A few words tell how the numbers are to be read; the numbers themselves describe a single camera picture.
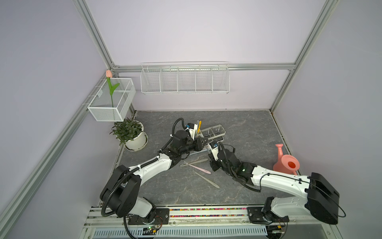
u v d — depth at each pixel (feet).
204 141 2.66
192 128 2.46
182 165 2.95
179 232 2.32
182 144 2.16
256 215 2.43
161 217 2.38
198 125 3.04
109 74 2.78
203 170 2.91
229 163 1.90
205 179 2.82
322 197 1.35
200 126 3.05
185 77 3.24
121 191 1.41
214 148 2.26
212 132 3.22
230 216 2.47
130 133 2.84
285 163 2.64
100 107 2.45
